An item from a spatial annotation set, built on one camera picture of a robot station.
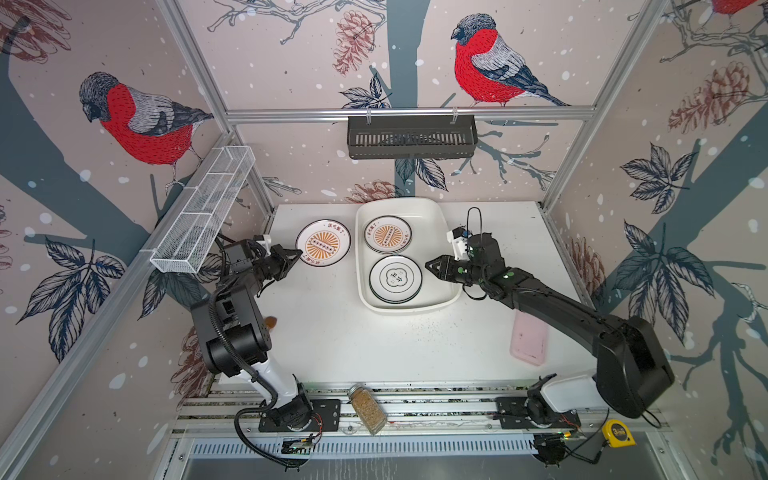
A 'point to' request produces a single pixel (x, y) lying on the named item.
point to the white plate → (395, 279)
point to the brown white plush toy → (271, 322)
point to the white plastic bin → (430, 238)
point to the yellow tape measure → (617, 434)
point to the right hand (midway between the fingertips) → (426, 268)
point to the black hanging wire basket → (412, 137)
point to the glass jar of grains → (369, 410)
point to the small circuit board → (296, 447)
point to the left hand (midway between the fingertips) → (299, 250)
